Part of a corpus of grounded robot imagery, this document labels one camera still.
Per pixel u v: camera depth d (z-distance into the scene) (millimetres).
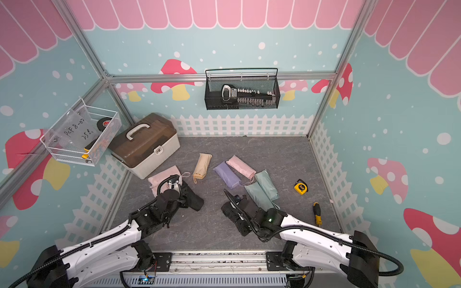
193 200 851
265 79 918
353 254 411
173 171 1022
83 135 698
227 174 991
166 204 607
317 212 871
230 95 885
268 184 943
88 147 642
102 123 793
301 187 943
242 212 570
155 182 944
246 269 739
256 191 918
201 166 1028
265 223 551
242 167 1019
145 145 899
